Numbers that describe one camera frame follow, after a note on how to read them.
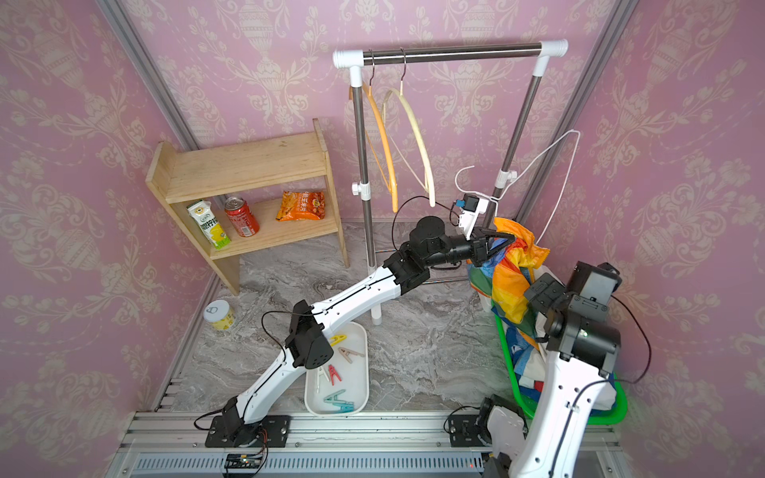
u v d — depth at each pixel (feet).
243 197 2.69
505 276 2.18
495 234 2.06
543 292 1.90
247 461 2.37
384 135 1.82
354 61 1.71
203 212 2.51
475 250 1.98
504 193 2.66
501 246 2.12
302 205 2.96
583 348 1.27
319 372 2.69
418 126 1.75
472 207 1.98
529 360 2.37
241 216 2.67
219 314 2.94
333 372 2.71
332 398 2.55
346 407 2.54
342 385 2.66
